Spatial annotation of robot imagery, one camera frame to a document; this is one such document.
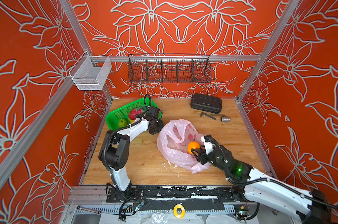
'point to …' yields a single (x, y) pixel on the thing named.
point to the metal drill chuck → (225, 119)
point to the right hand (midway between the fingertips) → (192, 148)
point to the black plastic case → (207, 103)
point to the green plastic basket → (113, 118)
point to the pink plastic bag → (172, 141)
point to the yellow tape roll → (179, 216)
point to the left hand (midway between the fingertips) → (163, 127)
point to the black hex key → (202, 113)
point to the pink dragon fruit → (133, 112)
